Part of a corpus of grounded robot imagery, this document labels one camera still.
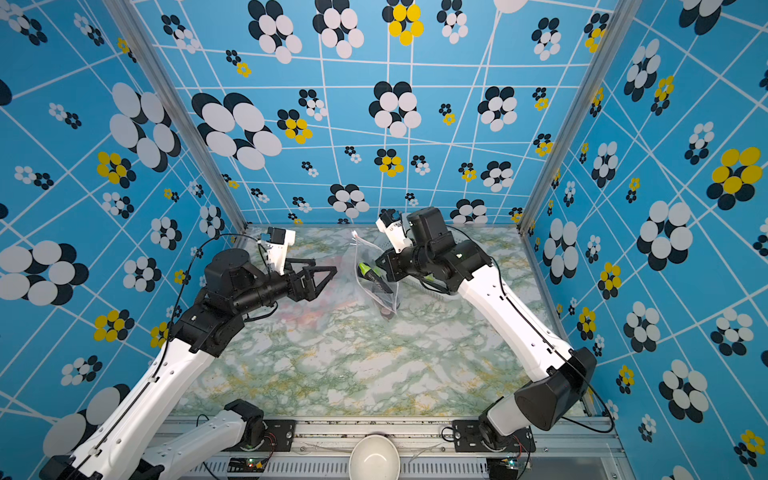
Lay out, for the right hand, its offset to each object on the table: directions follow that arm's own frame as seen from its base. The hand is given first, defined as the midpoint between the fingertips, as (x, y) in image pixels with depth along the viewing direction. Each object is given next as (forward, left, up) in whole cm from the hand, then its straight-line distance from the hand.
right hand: (383, 260), depth 71 cm
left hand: (-5, +12, +5) cm, 13 cm away
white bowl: (-36, +2, -31) cm, 47 cm away
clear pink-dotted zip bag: (+11, +12, -30) cm, 34 cm away
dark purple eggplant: (-3, +1, -8) cm, 9 cm away
